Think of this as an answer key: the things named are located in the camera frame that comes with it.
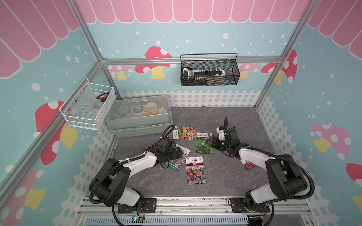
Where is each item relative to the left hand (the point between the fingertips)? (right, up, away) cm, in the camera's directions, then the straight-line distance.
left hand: (176, 156), depth 90 cm
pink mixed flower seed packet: (+12, -8, -3) cm, 14 cm away
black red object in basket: (-40, +36, -12) cm, 55 cm away
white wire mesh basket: (-48, +31, -14) cm, 58 cm away
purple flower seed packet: (0, -5, -1) cm, 5 cm away
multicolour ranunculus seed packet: (+5, +14, +15) cm, 21 cm away
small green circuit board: (-20, -28, -18) cm, 38 cm away
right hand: (+20, +9, +1) cm, 22 cm away
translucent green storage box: (-26, +26, +6) cm, 37 cm away
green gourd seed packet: (+19, +8, +7) cm, 21 cm away
